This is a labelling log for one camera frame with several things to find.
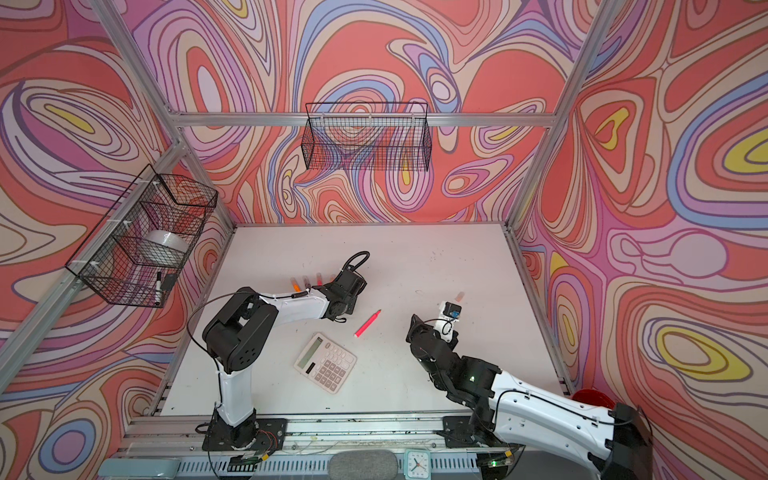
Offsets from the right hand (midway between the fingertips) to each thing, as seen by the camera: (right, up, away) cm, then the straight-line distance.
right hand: (425, 326), depth 78 cm
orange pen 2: (-30, +10, +26) cm, 41 cm away
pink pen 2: (-16, -2, +15) cm, 22 cm away
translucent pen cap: (+15, +5, +20) cm, 26 cm away
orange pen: (-42, +8, +23) cm, 48 cm away
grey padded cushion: (-15, -29, -12) cm, 34 cm away
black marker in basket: (-66, +11, -6) cm, 67 cm away
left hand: (-24, +5, +21) cm, 32 cm away
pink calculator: (-28, -12, +6) cm, 31 cm away
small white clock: (-3, -29, -10) cm, 31 cm away
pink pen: (-34, +10, +25) cm, 43 cm away
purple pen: (-38, +9, +24) cm, 46 cm away
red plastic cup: (+37, -13, -11) cm, 41 cm away
